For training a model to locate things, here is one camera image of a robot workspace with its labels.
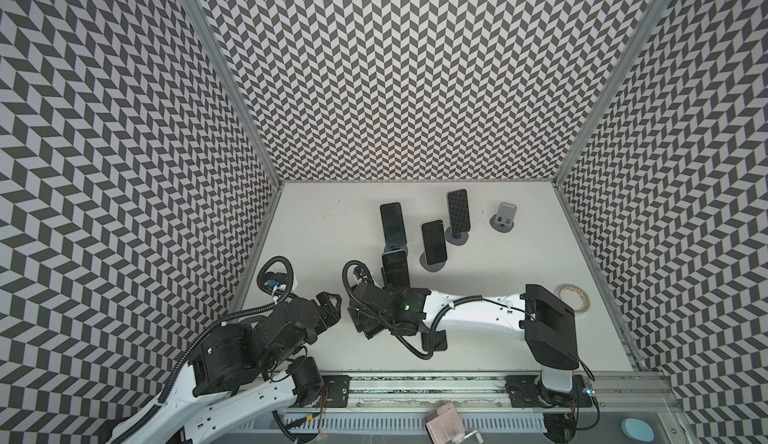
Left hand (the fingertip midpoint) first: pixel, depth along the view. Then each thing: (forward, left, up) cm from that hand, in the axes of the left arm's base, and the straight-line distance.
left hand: (330, 311), depth 65 cm
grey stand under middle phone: (+21, -23, -16) cm, 35 cm away
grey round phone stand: (+37, -51, -17) cm, 66 cm away
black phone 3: (+35, -35, -9) cm, 50 cm away
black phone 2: (+27, -26, -14) cm, 40 cm away
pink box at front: (-20, -25, -15) cm, 35 cm away
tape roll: (+12, -69, -23) cm, 74 cm away
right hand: (+4, -7, -13) cm, 16 cm away
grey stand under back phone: (+34, -35, -23) cm, 54 cm away
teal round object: (-20, -70, -21) cm, 76 cm away
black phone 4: (+16, -14, -12) cm, 25 cm away
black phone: (+31, -13, -10) cm, 35 cm away
